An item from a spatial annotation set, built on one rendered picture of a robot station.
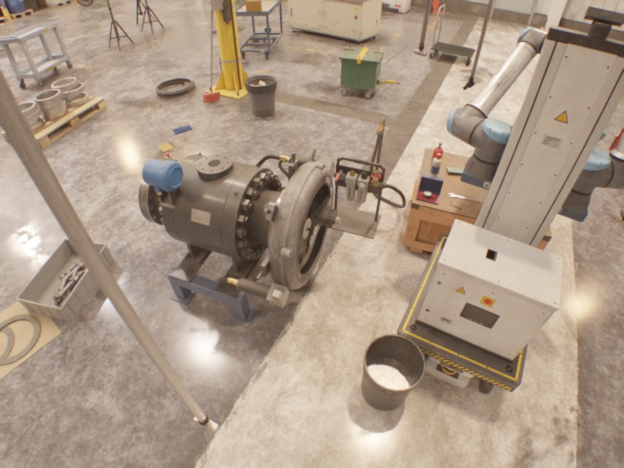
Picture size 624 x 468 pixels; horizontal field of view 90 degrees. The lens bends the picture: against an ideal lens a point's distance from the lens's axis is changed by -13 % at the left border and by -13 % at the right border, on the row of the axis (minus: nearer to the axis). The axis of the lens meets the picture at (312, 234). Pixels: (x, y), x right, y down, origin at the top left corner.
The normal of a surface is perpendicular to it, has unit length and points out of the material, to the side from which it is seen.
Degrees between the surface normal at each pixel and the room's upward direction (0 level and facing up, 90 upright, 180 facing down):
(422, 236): 90
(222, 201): 38
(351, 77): 90
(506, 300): 90
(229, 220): 57
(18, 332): 0
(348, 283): 0
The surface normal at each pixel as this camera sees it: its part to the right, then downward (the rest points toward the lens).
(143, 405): 0.00, -0.71
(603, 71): -0.50, 0.61
